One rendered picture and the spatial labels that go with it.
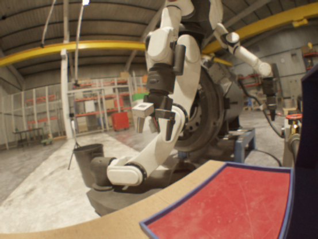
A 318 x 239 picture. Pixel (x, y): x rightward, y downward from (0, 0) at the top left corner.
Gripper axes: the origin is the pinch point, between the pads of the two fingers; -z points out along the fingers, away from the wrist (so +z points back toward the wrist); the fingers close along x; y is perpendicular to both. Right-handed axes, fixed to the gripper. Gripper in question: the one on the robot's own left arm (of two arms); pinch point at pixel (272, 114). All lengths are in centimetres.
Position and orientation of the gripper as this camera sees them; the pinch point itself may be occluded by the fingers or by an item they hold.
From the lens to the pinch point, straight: 79.0
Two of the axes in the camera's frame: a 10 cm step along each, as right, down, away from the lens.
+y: -5.9, 0.5, 8.1
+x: 7.9, -1.5, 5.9
